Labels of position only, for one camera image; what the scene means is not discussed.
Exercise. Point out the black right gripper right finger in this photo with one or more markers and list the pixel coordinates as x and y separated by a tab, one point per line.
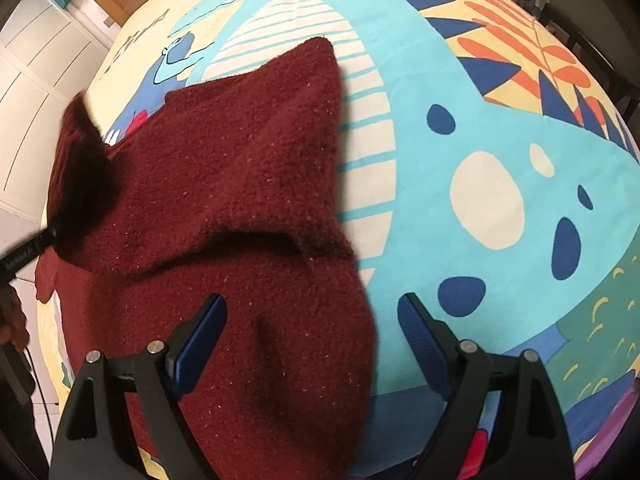
529	439

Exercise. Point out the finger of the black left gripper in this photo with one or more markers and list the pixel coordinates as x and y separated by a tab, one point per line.
25	252

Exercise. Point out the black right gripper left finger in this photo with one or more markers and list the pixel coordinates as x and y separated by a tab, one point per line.
95	439

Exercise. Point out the dark red knitted sweater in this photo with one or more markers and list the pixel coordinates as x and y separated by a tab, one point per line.
227	189

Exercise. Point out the person's left hand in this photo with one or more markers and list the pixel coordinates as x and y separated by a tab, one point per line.
13	319

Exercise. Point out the white panelled wardrobe door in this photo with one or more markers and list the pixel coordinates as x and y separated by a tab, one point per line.
47	57

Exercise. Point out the colourful dinosaur print bedsheet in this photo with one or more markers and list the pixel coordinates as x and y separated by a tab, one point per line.
479	166

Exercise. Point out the dark wooden chair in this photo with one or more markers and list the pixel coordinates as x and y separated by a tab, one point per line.
607	46

